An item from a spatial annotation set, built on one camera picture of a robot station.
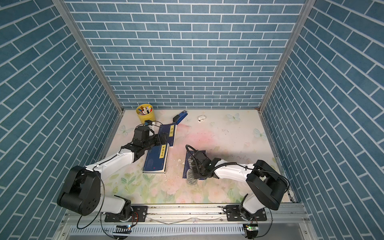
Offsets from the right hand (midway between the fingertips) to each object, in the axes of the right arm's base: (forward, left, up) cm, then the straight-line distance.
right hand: (196, 173), depth 87 cm
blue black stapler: (+40, +17, +3) cm, 43 cm away
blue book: (+29, +21, +3) cm, 36 cm away
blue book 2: (+12, +6, +2) cm, 13 cm away
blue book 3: (+5, +25, +5) cm, 25 cm away
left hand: (+17, +20, +13) cm, 29 cm away
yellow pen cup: (+36, +39, +11) cm, 55 cm away
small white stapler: (+42, 0, +3) cm, 42 cm away
